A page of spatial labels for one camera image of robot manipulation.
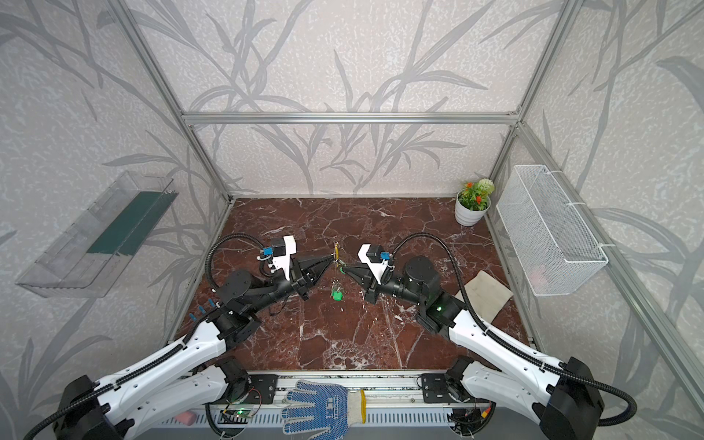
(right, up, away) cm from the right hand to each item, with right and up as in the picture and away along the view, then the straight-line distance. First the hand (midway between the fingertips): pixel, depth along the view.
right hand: (348, 259), depth 66 cm
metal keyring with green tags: (-3, -7, +2) cm, 8 cm away
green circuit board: (-30, -42, +5) cm, 52 cm away
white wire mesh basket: (+48, +6, -3) cm, 48 cm away
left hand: (-3, +2, -5) cm, 6 cm away
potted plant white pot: (+44, +11, +41) cm, 61 cm away
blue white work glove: (-4, -40, +5) cm, 40 cm away
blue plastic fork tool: (-52, -22, +21) cm, 60 cm away
